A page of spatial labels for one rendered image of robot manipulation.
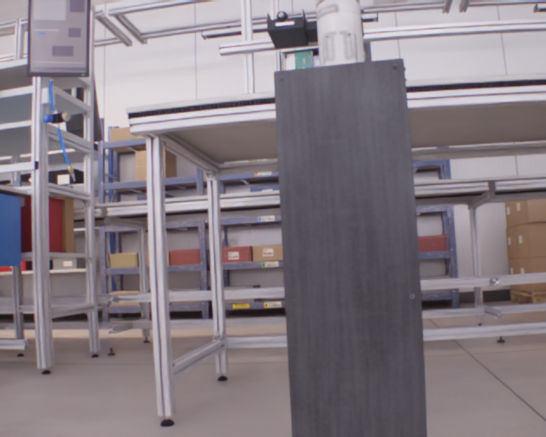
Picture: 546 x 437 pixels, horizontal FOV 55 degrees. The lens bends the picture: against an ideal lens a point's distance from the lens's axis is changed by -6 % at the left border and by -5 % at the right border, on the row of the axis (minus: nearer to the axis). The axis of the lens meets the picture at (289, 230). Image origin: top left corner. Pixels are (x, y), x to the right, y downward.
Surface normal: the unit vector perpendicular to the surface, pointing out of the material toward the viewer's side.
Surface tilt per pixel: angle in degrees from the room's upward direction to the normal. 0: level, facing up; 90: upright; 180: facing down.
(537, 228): 90
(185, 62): 90
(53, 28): 101
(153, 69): 90
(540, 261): 90
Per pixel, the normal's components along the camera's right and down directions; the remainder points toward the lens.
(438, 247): -0.13, -0.06
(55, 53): 0.30, 0.11
